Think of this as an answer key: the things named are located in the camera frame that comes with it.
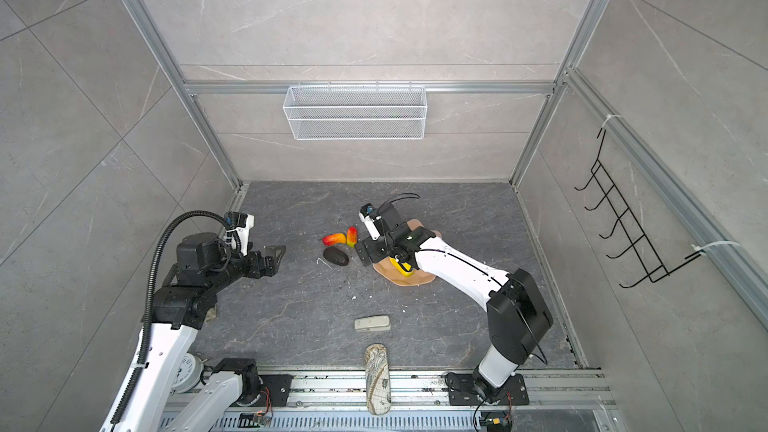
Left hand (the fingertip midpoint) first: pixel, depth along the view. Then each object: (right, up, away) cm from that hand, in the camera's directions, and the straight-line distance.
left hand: (265, 239), depth 72 cm
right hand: (+25, -2, +13) cm, 29 cm away
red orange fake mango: (+11, -3, +29) cm, 31 cm away
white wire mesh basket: (+19, +40, +28) cm, 53 cm away
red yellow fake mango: (+18, -2, +29) cm, 34 cm away
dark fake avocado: (+13, -8, +23) cm, 28 cm away
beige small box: (+26, -25, +10) cm, 37 cm away
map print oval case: (+28, -36, -2) cm, 46 cm away
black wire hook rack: (+87, -3, -9) cm, 87 cm away
